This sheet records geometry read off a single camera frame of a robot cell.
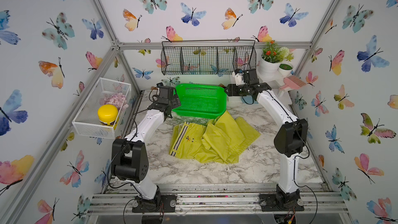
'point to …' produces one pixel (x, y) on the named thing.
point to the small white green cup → (285, 69)
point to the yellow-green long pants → (217, 141)
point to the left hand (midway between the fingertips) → (171, 98)
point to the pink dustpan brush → (293, 82)
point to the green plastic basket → (200, 100)
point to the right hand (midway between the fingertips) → (229, 87)
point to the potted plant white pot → (269, 68)
